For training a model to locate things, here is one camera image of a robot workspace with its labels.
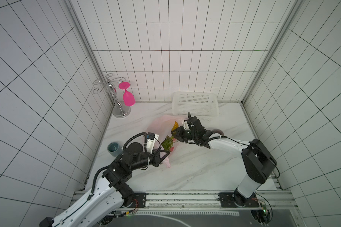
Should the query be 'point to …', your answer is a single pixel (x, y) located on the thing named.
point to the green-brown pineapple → (167, 143)
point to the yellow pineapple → (174, 129)
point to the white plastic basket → (202, 105)
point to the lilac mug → (216, 130)
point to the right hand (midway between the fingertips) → (171, 130)
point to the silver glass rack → (110, 87)
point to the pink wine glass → (129, 98)
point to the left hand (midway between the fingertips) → (166, 155)
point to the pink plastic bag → (162, 126)
